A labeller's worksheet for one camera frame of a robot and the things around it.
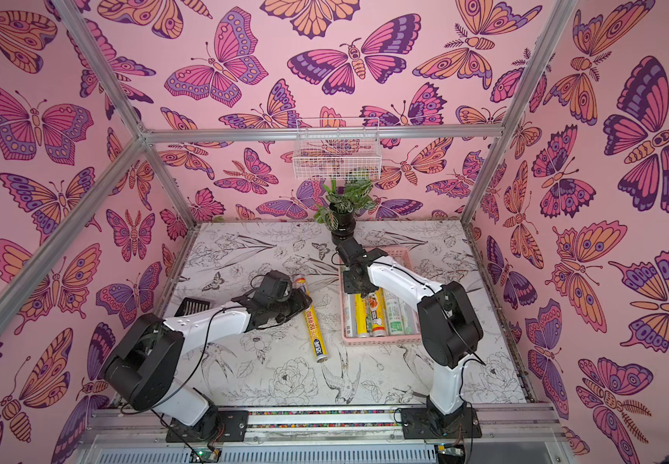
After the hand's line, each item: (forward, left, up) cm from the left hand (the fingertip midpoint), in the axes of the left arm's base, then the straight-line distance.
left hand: (312, 300), depth 90 cm
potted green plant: (+26, -8, +12) cm, 29 cm away
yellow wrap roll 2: (-6, -15, +2) cm, 16 cm away
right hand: (+4, -12, +1) cm, 13 cm away
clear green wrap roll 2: (-4, -12, -1) cm, 12 cm away
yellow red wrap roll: (-3, -20, +1) cm, 20 cm away
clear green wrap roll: (-3, -26, -2) cm, 26 cm away
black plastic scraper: (+1, +40, -4) cm, 41 cm away
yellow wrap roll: (-12, -2, -3) cm, 13 cm away
